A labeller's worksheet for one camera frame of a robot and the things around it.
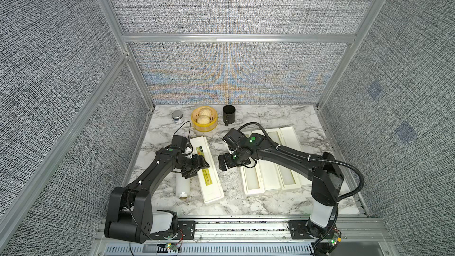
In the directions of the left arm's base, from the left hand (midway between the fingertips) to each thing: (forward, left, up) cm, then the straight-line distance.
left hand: (207, 167), depth 83 cm
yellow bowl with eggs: (+32, +3, -2) cm, 32 cm away
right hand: (0, -9, +4) cm, 10 cm away
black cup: (+33, -12, -1) cm, 35 cm away
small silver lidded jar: (+34, +18, -3) cm, 39 cm away
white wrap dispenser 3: (+16, -42, 0) cm, 45 cm away
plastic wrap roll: (-7, +11, -3) cm, 14 cm away
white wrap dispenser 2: (-5, -26, -2) cm, 27 cm away
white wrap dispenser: (-7, -1, +1) cm, 7 cm away
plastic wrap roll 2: (-6, -21, -1) cm, 21 cm away
